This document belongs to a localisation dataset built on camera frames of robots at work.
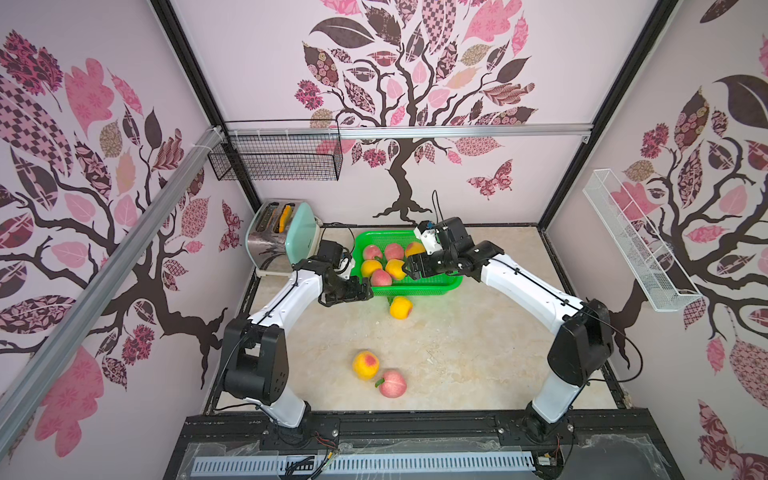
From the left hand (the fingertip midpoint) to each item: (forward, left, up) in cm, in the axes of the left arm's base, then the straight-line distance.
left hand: (356, 301), depth 87 cm
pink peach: (+22, -4, -3) cm, 23 cm away
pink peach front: (-22, -10, -5) cm, 25 cm away
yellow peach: (+16, -3, -4) cm, 17 cm away
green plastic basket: (+8, -22, -3) cm, 23 cm away
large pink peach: (+22, -12, -4) cm, 26 cm away
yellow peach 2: (+1, -14, -6) cm, 15 cm away
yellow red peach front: (-18, -3, -4) cm, 18 cm away
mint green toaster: (+22, +26, +7) cm, 34 cm away
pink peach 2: (+10, -7, -2) cm, 12 cm away
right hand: (+5, -17, +9) cm, 20 cm away
